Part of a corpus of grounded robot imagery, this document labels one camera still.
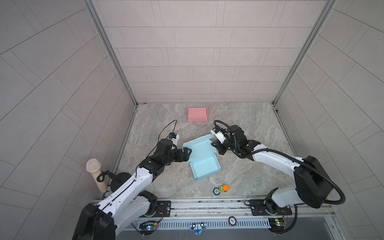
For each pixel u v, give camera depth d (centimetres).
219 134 73
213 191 77
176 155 69
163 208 70
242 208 72
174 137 71
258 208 71
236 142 63
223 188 75
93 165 57
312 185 42
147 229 65
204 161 84
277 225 67
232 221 68
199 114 106
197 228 65
